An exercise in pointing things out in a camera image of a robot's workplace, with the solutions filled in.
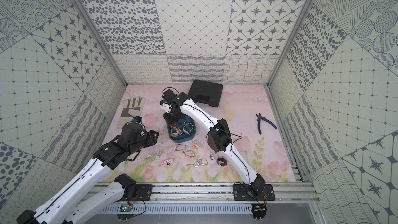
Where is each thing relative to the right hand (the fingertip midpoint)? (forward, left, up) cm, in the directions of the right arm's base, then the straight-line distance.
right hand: (171, 123), depth 90 cm
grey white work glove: (+17, +32, -7) cm, 37 cm away
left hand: (-12, +3, +8) cm, 15 cm away
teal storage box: (-4, -3, -7) cm, 9 cm away
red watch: (+1, 0, -5) cm, 5 cm away
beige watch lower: (-16, -10, -8) cm, 21 cm away
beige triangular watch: (-2, -8, -6) cm, 11 cm away
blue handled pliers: (+8, -55, -9) cm, 57 cm away
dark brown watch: (-19, -30, -5) cm, 36 cm away
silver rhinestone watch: (-19, -18, -9) cm, 28 cm away
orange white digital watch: (-10, -15, -7) cm, 19 cm away
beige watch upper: (-13, -3, -7) cm, 15 cm away
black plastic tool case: (+31, -20, -6) cm, 37 cm away
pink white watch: (-20, +1, -7) cm, 22 cm away
